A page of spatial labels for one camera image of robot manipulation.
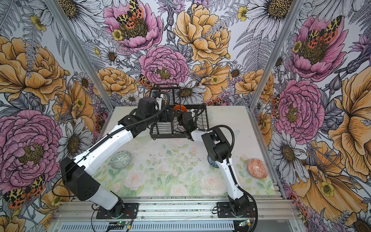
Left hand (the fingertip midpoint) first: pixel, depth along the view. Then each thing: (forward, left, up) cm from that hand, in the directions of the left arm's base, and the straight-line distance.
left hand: (167, 115), depth 79 cm
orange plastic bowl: (+23, -6, -18) cm, 30 cm away
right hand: (+18, -2, -16) cm, 24 cm away
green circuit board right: (-46, -38, -28) cm, 66 cm away
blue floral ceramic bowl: (-15, -26, -27) cm, 41 cm away
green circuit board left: (-46, +23, -28) cm, 58 cm away
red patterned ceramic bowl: (-20, -52, -26) cm, 62 cm away
